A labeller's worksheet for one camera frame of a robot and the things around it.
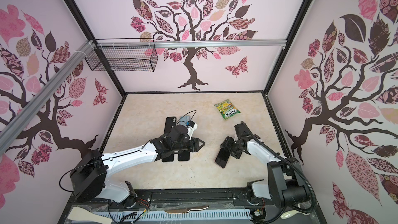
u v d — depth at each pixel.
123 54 0.95
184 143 0.68
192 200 0.75
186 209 0.71
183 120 1.05
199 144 0.74
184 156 0.87
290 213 0.68
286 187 0.42
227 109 1.07
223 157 0.82
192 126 0.73
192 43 0.95
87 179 0.42
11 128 0.50
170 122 1.04
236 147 0.74
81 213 0.72
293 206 0.44
